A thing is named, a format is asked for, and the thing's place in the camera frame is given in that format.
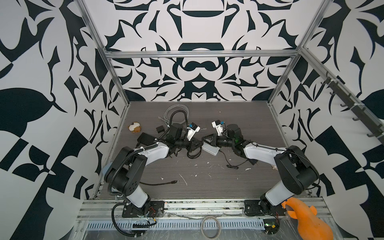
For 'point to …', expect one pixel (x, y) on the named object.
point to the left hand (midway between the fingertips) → (203, 140)
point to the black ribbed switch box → (146, 139)
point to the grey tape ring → (220, 227)
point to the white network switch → (210, 149)
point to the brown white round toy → (135, 127)
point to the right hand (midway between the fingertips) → (203, 139)
